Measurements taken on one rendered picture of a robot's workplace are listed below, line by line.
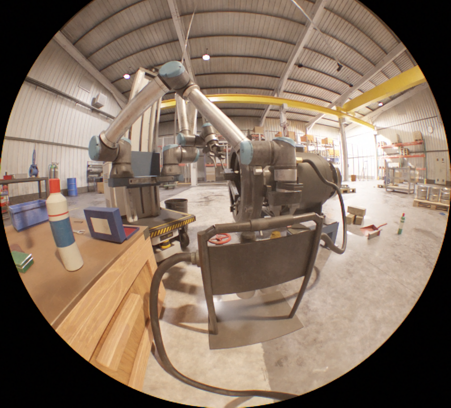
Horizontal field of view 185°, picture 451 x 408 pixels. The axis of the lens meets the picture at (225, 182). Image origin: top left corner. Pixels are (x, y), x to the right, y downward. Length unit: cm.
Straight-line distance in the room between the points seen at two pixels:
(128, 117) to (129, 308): 81
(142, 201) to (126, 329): 108
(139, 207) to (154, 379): 123
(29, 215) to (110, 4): 880
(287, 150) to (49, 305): 79
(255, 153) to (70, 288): 66
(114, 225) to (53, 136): 852
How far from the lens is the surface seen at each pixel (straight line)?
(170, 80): 75
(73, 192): 825
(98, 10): 954
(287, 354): 74
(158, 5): 840
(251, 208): 88
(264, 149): 50
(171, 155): 124
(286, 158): 52
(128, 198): 123
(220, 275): 44
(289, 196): 55
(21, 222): 102
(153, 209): 136
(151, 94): 76
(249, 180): 85
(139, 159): 123
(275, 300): 87
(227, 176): 125
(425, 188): 434
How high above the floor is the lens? 69
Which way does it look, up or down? 4 degrees down
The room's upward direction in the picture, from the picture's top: 2 degrees counter-clockwise
